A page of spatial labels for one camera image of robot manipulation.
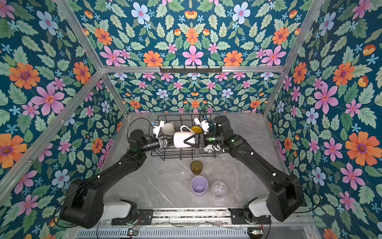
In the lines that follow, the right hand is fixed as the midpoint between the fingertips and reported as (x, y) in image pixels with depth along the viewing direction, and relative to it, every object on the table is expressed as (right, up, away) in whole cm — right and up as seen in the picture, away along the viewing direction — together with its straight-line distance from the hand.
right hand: (192, 136), depth 71 cm
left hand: (-7, -2, +2) cm, 8 cm away
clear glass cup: (+14, -31, +12) cm, 36 cm away
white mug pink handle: (0, -2, -5) cm, 5 cm away
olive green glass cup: (+1, -20, +20) cm, 28 cm away
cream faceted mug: (+11, -9, +21) cm, 25 cm away
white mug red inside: (-17, +3, +22) cm, 28 cm away
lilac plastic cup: (+3, -29, +13) cm, 32 cm away
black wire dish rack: (-5, 0, -2) cm, 6 cm away
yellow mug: (+1, +3, +24) cm, 24 cm away
